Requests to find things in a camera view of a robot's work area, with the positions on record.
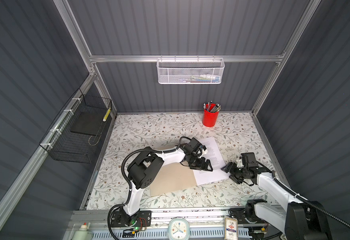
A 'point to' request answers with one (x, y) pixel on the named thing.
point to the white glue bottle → (83, 234)
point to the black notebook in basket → (89, 123)
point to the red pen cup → (210, 114)
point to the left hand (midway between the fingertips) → (208, 169)
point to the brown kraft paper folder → (173, 177)
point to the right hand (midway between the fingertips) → (227, 172)
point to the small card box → (231, 229)
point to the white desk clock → (178, 229)
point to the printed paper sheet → (217, 161)
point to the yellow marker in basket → (106, 116)
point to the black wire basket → (74, 135)
